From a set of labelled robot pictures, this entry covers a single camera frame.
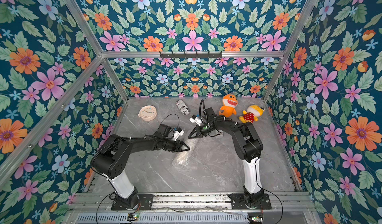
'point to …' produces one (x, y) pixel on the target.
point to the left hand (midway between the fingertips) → (188, 148)
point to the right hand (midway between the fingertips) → (193, 134)
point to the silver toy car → (184, 108)
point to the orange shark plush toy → (230, 102)
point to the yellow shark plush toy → (251, 114)
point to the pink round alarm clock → (147, 113)
